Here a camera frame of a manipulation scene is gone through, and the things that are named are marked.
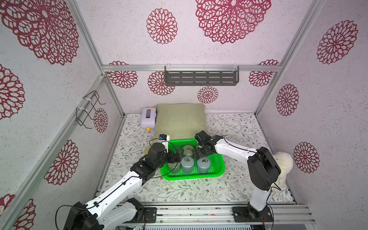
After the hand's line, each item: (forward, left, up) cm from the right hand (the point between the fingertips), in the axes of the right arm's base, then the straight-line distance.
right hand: (200, 151), depth 92 cm
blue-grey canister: (-10, +8, +3) cm, 13 cm away
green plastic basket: (-9, -10, -5) cm, 15 cm away
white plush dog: (-13, -42, +13) cm, 46 cm away
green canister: (-12, +17, +2) cm, 21 cm away
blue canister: (-11, -1, +2) cm, 11 cm away
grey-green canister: (-2, +8, +4) cm, 9 cm away
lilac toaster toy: (+25, +37, +4) cm, 45 cm away
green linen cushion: (+21, +14, +6) cm, 26 cm away
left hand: (-7, +13, +12) cm, 19 cm away
